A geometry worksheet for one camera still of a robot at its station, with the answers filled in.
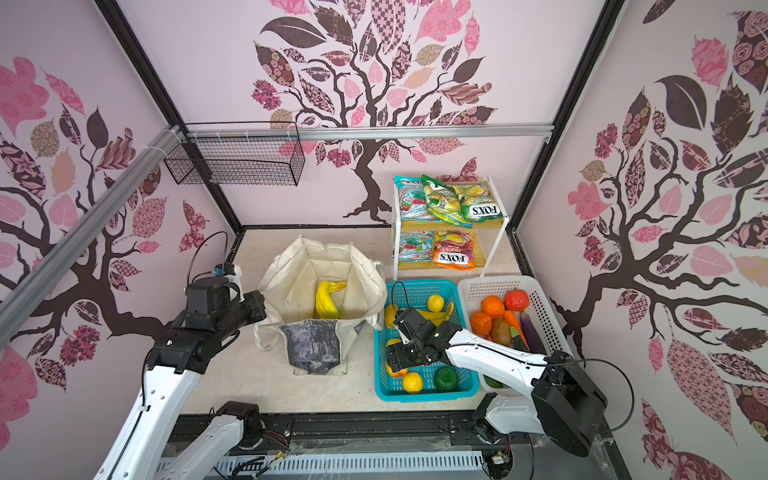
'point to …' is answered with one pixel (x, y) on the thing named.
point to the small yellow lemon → (393, 341)
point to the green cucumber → (493, 383)
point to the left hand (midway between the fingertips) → (263, 302)
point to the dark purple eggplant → (536, 343)
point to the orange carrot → (512, 321)
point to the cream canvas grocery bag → (316, 346)
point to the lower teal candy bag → (416, 246)
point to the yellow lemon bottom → (412, 383)
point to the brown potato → (500, 331)
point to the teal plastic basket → (415, 293)
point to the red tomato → (516, 300)
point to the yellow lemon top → (435, 303)
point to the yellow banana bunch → (325, 306)
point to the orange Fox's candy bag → (454, 249)
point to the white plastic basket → (473, 290)
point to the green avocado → (446, 379)
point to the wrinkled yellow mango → (390, 315)
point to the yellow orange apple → (397, 374)
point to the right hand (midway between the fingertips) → (397, 355)
